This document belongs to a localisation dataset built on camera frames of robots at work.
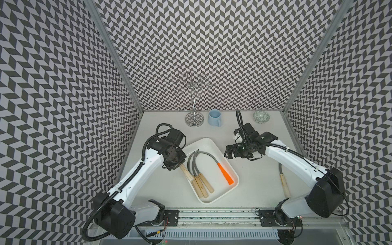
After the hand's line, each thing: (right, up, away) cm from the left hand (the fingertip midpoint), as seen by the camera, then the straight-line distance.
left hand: (182, 163), depth 76 cm
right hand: (+26, +2, +4) cm, 27 cm away
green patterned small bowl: (+54, +25, +36) cm, 70 cm away
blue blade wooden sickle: (+4, -4, -5) cm, 7 cm away
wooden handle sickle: (+9, -13, +5) cm, 17 cm away
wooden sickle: (+55, -17, +5) cm, 58 cm away
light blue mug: (+18, +25, +32) cm, 44 cm away
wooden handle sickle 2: (+14, -15, +5) cm, 22 cm away
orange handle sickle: (+26, -12, +9) cm, 30 cm away
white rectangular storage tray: (+16, -9, +14) cm, 22 cm away
